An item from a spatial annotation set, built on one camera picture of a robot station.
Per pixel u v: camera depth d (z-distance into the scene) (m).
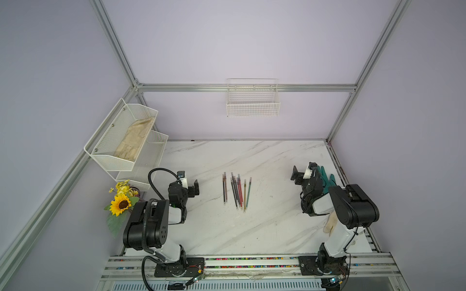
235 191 0.96
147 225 0.43
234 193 0.96
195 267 0.73
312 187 0.80
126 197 0.67
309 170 0.82
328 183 1.00
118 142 0.78
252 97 0.95
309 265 0.74
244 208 0.91
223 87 0.93
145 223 0.43
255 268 0.75
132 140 0.80
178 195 0.72
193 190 0.84
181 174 0.82
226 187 0.98
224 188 0.98
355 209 0.50
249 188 0.98
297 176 0.86
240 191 0.96
